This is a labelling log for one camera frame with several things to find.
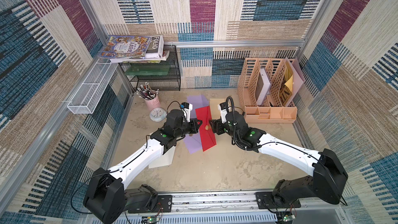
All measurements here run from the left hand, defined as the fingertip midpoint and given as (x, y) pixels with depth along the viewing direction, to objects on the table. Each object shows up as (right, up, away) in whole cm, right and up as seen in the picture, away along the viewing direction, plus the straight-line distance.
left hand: (202, 121), depth 79 cm
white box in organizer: (+37, +20, +16) cm, 45 cm away
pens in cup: (-35, +16, +18) cm, 43 cm away
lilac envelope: (-3, +10, +33) cm, 35 cm away
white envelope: (-20, -22, +9) cm, 31 cm away
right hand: (+6, +1, +2) cm, 7 cm away
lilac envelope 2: (-6, -14, +15) cm, 22 cm away
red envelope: (+3, -10, +2) cm, 10 cm away
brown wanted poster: (+52, +15, +18) cm, 57 cm away
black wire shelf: (-22, +26, +15) cm, 37 cm away
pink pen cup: (-32, +9, +25) cm, 41 cm away
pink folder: (+52, +23, +6) cm, 57 cm away
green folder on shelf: (-34, +30, +20) cm, 49 cm away
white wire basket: (-53, +10, -9) cm, 54 cm away
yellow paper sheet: (+49, +20, +10) cm, 54 cm away
